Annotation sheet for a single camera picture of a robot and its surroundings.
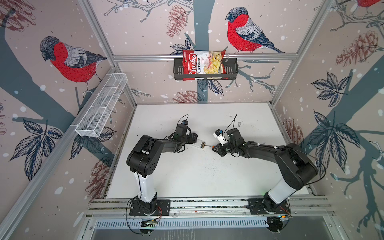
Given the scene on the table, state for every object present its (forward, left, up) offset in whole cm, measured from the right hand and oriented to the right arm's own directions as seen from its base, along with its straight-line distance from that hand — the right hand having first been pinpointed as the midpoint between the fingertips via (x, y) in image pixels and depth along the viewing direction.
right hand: (212, 150), depth 91 cm
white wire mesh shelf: (-2, +60, +30) cm, 67 cm away
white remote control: (+6, +9, -2) cm, 11 cm away
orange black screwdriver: (+2, 0, +3) cm, 3 cm away
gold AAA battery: (+4, +6, -1) cm, 8 cm away
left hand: (+10, +13, +1) cm, 16 cm away
